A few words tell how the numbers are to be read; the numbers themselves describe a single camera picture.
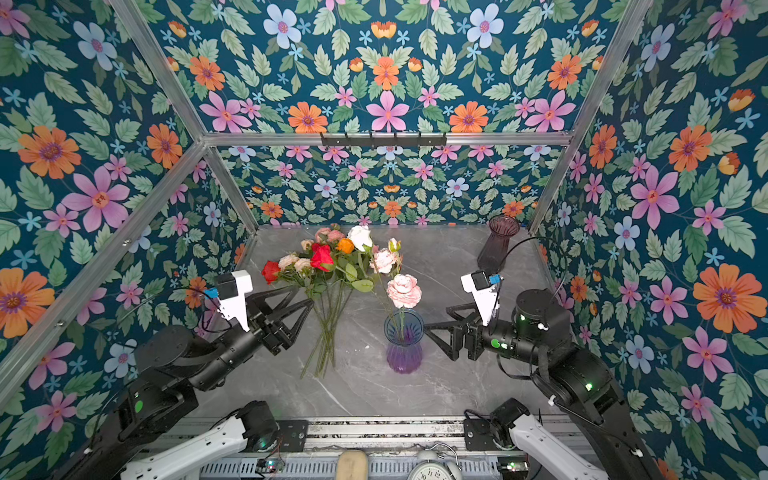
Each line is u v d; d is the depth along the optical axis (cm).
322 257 65
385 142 90
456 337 47
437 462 69
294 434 74
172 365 37
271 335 45
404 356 72
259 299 51
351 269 66
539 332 39
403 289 63
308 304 50
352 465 66
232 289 44
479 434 73
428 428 76
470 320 48
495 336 47
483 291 49
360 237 62
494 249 97
